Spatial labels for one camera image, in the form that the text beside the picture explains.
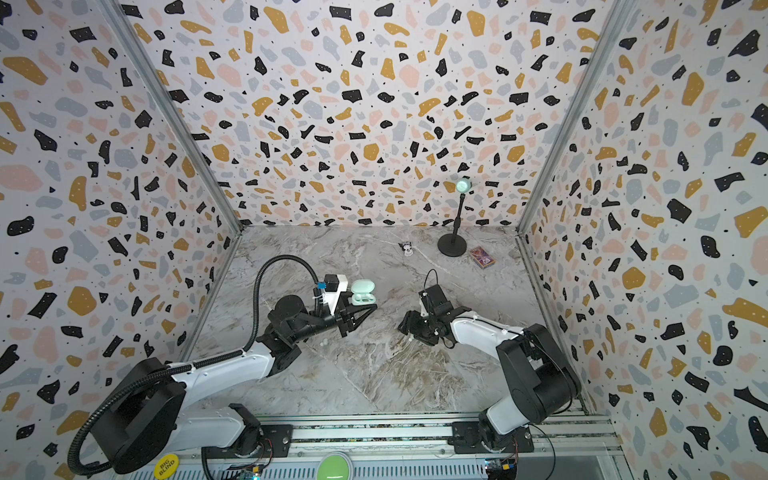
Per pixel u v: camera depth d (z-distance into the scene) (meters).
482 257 1.13
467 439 0.74
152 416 0.41
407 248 1.13
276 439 0.73
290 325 0.61
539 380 0.45
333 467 0.69
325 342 0.90
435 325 0.69
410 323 0.81
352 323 0.69
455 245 1.16
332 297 0.66
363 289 0.73
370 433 0.77
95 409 0.63
